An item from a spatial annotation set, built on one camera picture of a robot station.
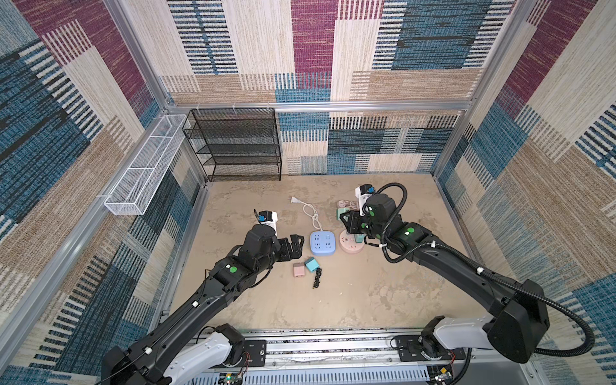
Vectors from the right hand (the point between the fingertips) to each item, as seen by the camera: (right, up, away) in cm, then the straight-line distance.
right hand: (344, 220), depth 79 cm
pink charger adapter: (-15, -19, +11) cm, 26 cm away
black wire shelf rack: (-44, +32, +31) cm, 63 cm away
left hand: (-16, -5, -4) cm, 17 cm away
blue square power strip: (-6, -10, +15) cm, 19 cm away
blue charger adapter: (-10, -17, +11) cm, 23 cm away
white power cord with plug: (-11, +2, +28) cm, 30 cm away
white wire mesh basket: (-62, +10, -7) cm, 63 cm away
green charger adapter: (-1, +3, +2) cm, 3 cm away
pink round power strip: (+4, -11, +16) cm, 19 cm away
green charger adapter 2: (+5, -8, +16) cm, 19 cm away
